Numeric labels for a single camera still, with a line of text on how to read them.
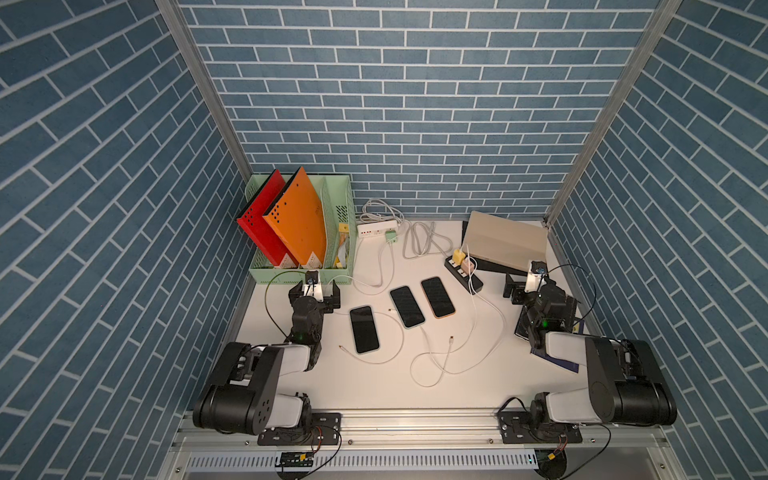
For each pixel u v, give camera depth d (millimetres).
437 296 989
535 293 789
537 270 772
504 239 1155
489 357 867
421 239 1143
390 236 1143
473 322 912
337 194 1025
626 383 439
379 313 943
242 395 434
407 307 945
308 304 693
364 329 897
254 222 824
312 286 754
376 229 1146
